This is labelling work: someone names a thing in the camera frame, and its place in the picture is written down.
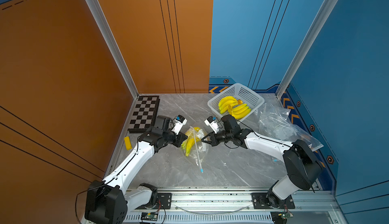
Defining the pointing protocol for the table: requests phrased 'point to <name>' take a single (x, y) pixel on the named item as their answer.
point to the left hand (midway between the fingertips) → (186, 134)
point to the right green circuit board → (283, 216)
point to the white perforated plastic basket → (240, 91)
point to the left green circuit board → (149, 216)
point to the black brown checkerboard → (144, 114)
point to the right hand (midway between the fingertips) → (203, 140)
